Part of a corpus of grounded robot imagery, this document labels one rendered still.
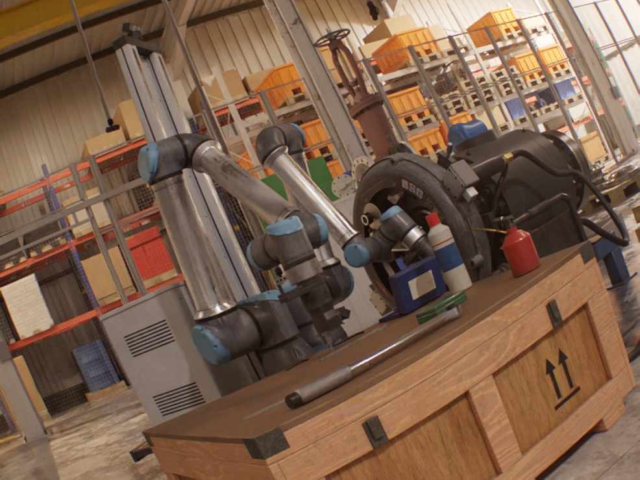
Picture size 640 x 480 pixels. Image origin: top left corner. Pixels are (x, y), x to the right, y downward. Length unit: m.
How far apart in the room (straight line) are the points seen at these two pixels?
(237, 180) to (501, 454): 1.26
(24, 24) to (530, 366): 9.85
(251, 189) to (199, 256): 0.29
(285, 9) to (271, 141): 9.01
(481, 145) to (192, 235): 1.53
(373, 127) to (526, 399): 6.27
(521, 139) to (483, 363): 2.14
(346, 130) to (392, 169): 8.41
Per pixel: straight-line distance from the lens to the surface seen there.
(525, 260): 1.88
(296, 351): 2.65
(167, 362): 2.83
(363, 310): 7.19
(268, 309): 2.63
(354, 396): 1.44
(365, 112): 7.84
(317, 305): 2.08
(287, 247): 2.07
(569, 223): 2.73
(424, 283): 2.29
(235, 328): 2.56
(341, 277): 3.24
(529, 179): 3.46
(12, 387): 10.04
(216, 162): 2.52
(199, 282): 2.55
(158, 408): 2.90
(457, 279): 2.17
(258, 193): 2.38
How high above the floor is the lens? 0.70
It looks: 4 degrees up
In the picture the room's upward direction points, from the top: 24 degrees counter-clockwise
